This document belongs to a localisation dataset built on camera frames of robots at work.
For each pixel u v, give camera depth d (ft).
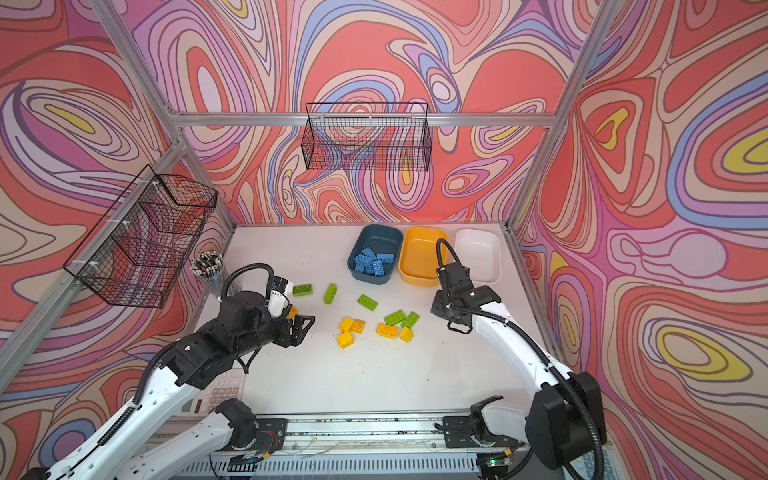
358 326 2.99
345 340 2.87
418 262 3.56
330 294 3.23
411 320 3.06
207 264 2.87
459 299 1.91
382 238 3.77
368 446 2.39
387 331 2.98
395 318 3.05
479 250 3.62
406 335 2.91
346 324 2.98
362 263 3.50
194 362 1.53
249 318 1.72
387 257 3.44
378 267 3.42
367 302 3.22
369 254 3.54
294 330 2.09
